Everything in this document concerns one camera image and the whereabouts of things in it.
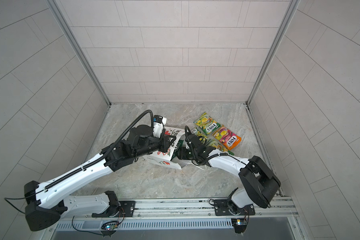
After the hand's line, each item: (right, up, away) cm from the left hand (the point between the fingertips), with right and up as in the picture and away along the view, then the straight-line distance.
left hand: (180, 139), depth 64 cm
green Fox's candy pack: (+16, +4, +38) cm, 42 cm away
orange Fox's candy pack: (+28, -4, +30) cm, 41 cm away
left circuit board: (-31, -39, +1) cm, 50 cm away
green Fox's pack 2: (+10, -2, +33) cm, 34 cm away
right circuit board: (+27, -40, +4) cm, 49 cm away
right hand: (-3, -13, +20) cm, 24 cm away
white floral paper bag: (-7, -10, +5) cm, 14 cm away
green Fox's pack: (+22, -9, +28) cm, 37 cm away
